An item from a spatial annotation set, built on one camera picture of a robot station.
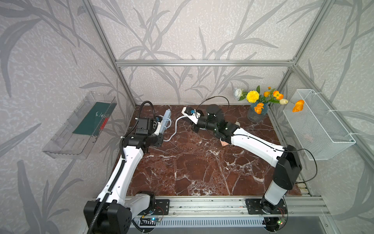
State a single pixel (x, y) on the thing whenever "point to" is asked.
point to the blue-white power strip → (165, 121)
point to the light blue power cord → (170, 125)
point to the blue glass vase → (252, 116)
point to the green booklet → (95, 119)
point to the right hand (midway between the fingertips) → (183, 114)
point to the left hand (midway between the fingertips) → (158, 136)
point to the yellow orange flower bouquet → (259, 99)
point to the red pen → (102, 126)
